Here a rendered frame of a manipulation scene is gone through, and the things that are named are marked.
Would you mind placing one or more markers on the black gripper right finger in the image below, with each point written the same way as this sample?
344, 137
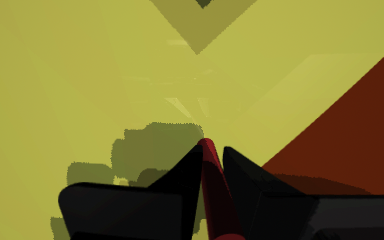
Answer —
269, 209

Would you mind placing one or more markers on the red peg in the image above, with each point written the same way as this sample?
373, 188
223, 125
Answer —
221, 214

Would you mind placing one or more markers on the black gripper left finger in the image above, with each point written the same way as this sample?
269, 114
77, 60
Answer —
164, 211

